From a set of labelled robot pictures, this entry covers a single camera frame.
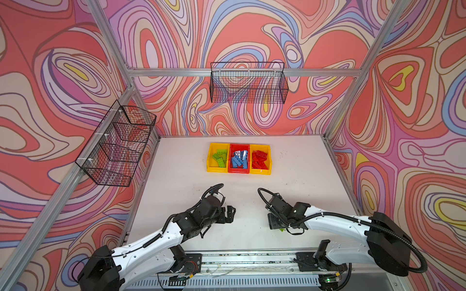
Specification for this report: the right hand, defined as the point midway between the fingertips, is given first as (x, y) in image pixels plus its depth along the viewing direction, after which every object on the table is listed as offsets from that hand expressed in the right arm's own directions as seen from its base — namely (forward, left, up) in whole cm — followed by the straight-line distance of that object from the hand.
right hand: (277, 225), depth 84 cm
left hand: (+4, +22, +9) cm, 24 cm away
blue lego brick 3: (+33, +13, +4) cm, 36 cm away
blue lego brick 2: (+39, +15, +5) cm, 42 cm away
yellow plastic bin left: (+35, +32, +2) cm, 48 cm away
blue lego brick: (+34, +18, +6) cm, 39 cm away
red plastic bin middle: (+43, +18, +8) cm, 47 cm away
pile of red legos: (+37, +5, +4) cm, 37 cm away
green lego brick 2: (+42, +26, +4) cm, 50 cm away
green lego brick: (+34, +27, +4) cm, 44 cm away
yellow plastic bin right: (+41, 0, +7) cm, 42 cm away
